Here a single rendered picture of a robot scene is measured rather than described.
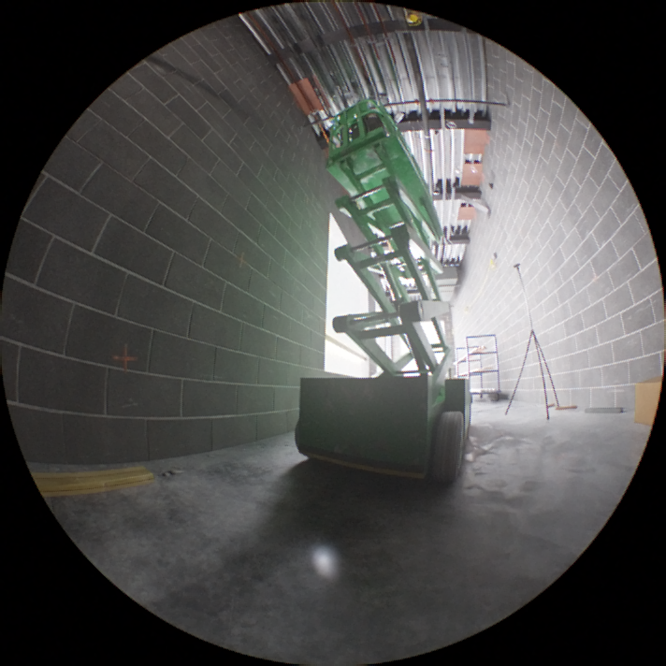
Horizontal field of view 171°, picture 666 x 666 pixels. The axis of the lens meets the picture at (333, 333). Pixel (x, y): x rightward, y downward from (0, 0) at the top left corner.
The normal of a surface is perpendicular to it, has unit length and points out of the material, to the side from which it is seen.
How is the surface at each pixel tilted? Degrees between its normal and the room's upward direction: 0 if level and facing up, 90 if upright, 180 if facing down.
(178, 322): 90
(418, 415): 90
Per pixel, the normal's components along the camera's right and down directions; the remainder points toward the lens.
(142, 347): 0.94, -0.06
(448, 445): -0.55, -0.52
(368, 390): -0.59, -0.21
